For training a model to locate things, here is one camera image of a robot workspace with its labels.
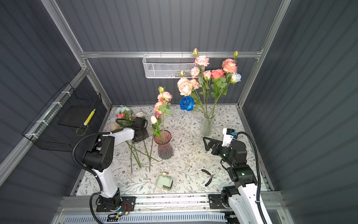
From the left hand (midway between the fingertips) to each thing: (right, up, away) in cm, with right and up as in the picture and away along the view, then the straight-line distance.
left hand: (144, 136), depth 101 cm
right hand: (+43, +1, -28) cm, 51 cm away
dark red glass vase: (+16, -9, -9) cm, 20 cm away
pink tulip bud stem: (+13, +12, -27) cm, 32 cm away
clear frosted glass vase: (+45, +8, -6) cm, 46 cm away
